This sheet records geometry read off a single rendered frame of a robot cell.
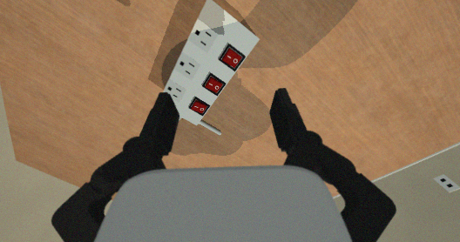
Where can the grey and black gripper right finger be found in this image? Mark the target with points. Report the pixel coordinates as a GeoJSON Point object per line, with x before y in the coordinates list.
{"type": "Point", "coordinates": [367, 210]}

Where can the grey power strip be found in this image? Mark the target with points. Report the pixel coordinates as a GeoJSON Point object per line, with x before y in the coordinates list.
{"type": "Point", "coordinates": [214, 51]}

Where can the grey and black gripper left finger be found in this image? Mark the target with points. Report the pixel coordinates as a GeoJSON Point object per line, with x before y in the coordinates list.
{"type": "Point", "coordinates": [79, 218]}

